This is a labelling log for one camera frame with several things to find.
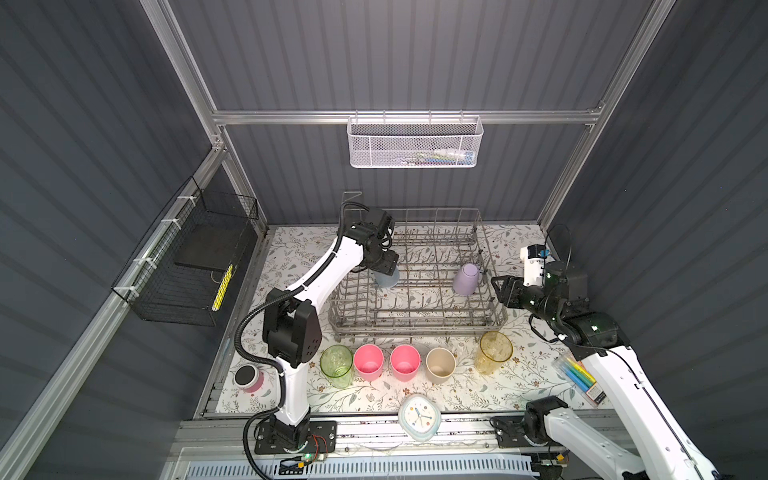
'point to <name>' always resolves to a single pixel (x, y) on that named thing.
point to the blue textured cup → (387, 280)
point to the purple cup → (465, 280)
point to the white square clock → (419, 417)
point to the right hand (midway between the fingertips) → (504, 282)
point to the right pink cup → (405, 362)
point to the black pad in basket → (211, 246)
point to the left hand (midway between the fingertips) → (384, 264)
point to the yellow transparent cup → (494, 349)
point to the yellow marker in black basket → (223, 288)
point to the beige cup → (440, 365)
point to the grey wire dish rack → (443, 284)
